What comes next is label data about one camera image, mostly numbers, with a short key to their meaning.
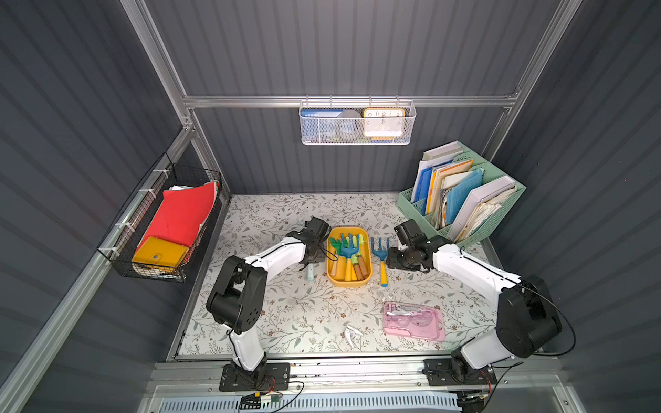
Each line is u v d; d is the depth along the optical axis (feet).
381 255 3.20
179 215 2.46
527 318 1.44
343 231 3.37
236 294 1.64
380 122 2.92
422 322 2.72
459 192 2.99
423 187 3.36
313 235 2.43
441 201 3.09
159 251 2.12
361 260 3.16
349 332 2.63
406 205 3.56
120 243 2.00
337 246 3.33
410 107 2.92
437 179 3.16
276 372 2.45
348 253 3.20
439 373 2.41
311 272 2.97
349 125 2.97
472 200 2.78
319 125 2.98
